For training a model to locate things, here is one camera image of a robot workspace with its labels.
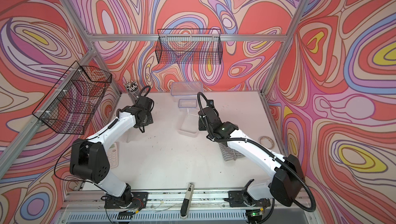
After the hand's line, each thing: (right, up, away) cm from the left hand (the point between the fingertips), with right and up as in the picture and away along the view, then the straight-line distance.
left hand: (148, 121), depth 90 cm
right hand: (+34, 0, -9) cm, 35 cm away
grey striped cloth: (+47, -18, -4) cm, 51 cm away
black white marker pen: (+24, -36, -19) cm, 48 cm away
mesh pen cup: (-14, +22, +9) cm, 27 cm away
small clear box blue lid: (+22, +10, +18) cm, 30 cm away
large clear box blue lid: (+20, +22, +32) cm, 44 cm away
